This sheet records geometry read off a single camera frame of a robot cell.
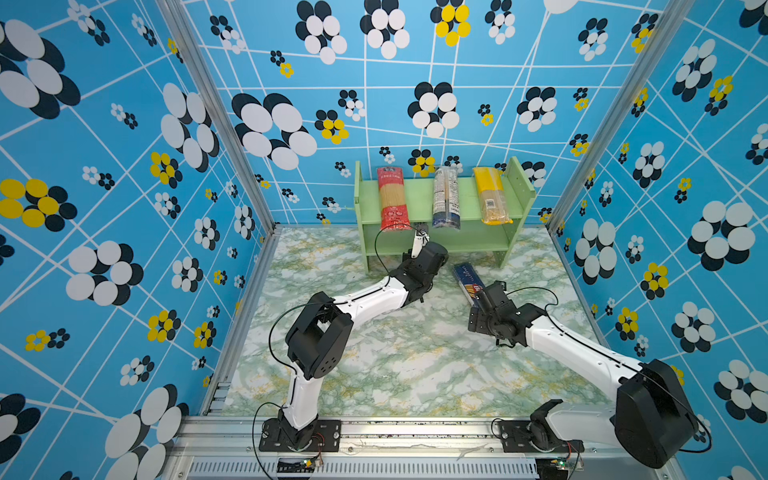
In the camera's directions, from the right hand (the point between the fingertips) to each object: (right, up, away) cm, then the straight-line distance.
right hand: (487, 321), depth 87 cm
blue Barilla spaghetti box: (-2, +11, +13) cm, 17 cm away
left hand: (-18, +22, +3) cm, 28 cm away
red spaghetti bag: (-28, +36, -1) cm, 46 cm away
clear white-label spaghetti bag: (-13, +32, -5) cm, 35 cm away
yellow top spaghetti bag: (0, +34, -5) cm, 34 cm away
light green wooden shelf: (-3, +26, +7) cm, 27 cm away
